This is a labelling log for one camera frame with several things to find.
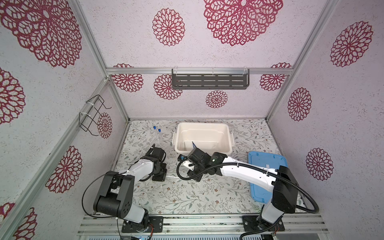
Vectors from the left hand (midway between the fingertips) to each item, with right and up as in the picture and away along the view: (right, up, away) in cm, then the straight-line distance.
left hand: (167, 175), depth 91 cm
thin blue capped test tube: (-5, +27, +3) cm, 28 cm away
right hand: (+14, +7, -12) cm, 19 cm away
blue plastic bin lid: (+65, +8, +7) cm, 65 cm away
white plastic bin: (+27, +23, +9) cm, 37 cm away
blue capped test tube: (-9, +29, +4) cm, 30 cm away
